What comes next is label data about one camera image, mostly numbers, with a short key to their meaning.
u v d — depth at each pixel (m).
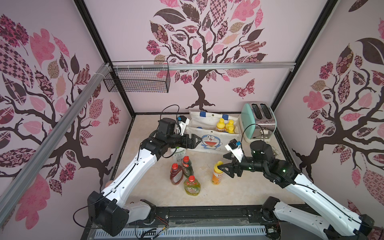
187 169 0.78
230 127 0.82
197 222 0.73
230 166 0.57
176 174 0.75
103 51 0.82
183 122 0.66
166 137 0.55
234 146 0.57
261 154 0.49
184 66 0.94
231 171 0.58
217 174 0.71
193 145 0.63
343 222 0.39
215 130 0.87
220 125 0.87
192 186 0.72
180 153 0.85
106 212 0.38
